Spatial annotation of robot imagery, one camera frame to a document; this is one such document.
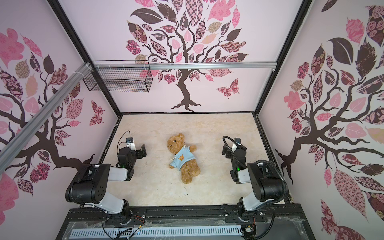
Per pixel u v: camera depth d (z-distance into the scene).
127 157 0.71
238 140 0.78
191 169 0.81
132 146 0.82
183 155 0.86
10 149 0.50
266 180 0.46
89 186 0.46
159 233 0.70
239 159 0.69
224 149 0.85
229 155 0.83
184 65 0.93
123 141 0.78
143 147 0.87
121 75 0.95
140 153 0.85
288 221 0.72
